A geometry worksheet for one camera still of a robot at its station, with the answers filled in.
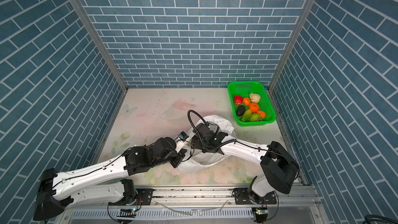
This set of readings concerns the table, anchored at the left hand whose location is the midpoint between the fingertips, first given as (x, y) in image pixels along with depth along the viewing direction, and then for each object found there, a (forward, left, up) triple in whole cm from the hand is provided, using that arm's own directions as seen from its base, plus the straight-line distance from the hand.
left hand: (187, 152), depth 73 cm
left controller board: (-21, +30, -19) cm, 41 cm away
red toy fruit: (+41, -33, -9) cm, 53 cm away
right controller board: (-23, -36, -19) cm, 47 cm away
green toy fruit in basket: (+25, -41, -8) cm, 49 cm away
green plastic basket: (+52, -39, -9) cm, 66 cm away
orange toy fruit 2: (+41, -39, -10) cm, 57 cm away
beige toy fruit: (+42, -45, -9) cm, 62 cm away
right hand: (+9, -3, -7) cm, 12 cm away
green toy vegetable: (+28, -36, -9) cm, 47 cm away
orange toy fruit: (+35, -43, -10) cm, 56 cm away
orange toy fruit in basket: (+30, -47, -10) cm, 57 cm away
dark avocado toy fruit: (+32, -33, -9) cm, 47 cm away
